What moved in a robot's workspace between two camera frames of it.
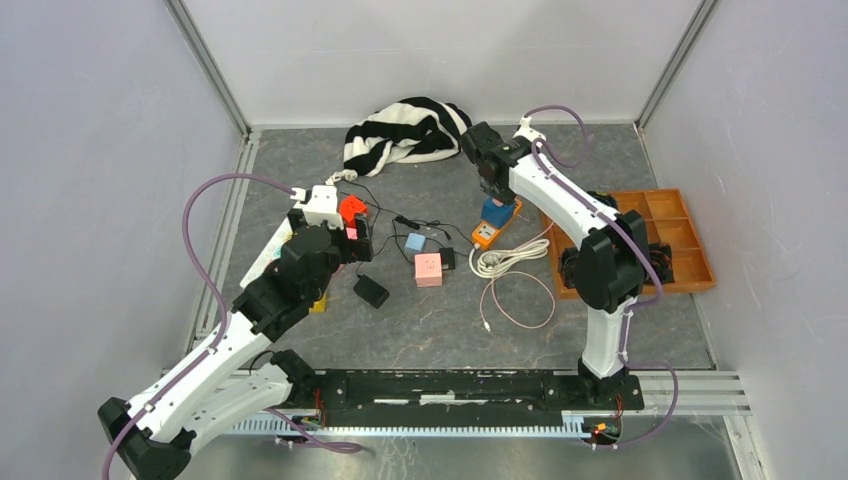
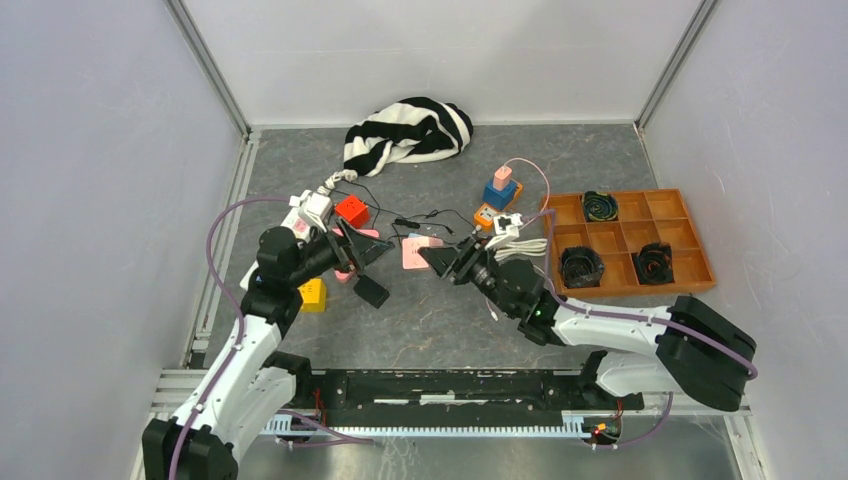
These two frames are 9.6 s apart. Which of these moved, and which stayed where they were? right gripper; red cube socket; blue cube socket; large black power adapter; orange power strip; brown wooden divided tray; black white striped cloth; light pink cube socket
Moved: orange power strip; light pink cube socket; blue cube socket; right gripper
Stayed: black white striped cloth; brown wooden divided tray; large black power adapter; red cube socket
